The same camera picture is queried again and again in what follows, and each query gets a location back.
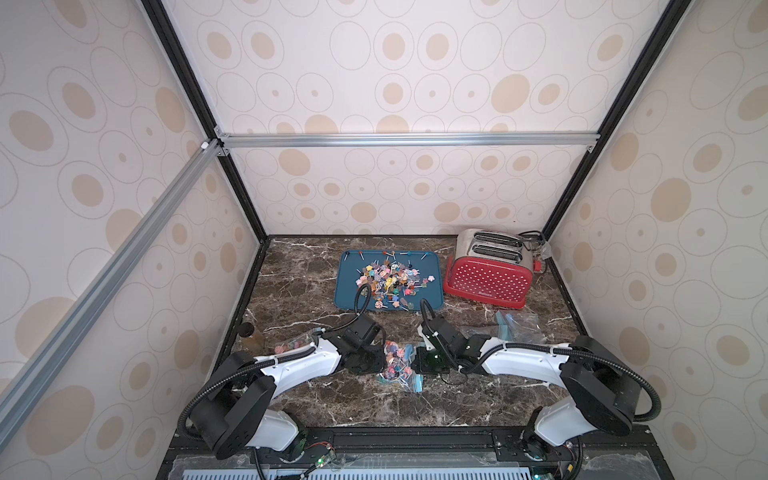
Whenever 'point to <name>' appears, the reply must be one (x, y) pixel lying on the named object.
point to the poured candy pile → (392, 283)
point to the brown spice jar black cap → (250, 338)
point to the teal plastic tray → (351, 263)
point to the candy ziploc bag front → (397, 366)
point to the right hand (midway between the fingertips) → (418, 363)
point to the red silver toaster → (492, 266)
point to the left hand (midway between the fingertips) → (393, 365)
